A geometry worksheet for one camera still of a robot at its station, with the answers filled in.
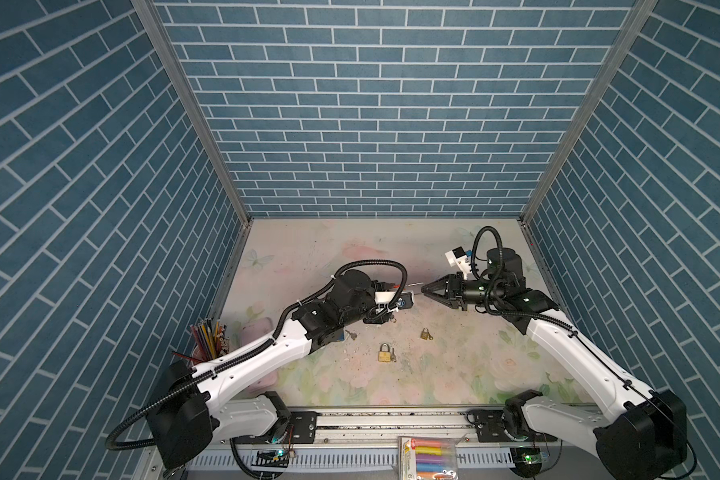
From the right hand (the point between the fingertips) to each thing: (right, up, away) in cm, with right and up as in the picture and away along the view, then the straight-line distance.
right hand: (421, 289), depth 71 cm
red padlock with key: (-2, 0, +6) cm, 6 cm away
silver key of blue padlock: (-18, -17, +18) cm, 31 cm away
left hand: (-7, 0, +4) cm, 8 cm away
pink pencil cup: (-54, -14, +5) cm, 55 cm away
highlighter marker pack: (+1, -39, -2) cm, 40 cm away
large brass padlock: (-8, -22, +15) cm, 28 cm away
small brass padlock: (+4, -17, +18) cm, 25 cm away
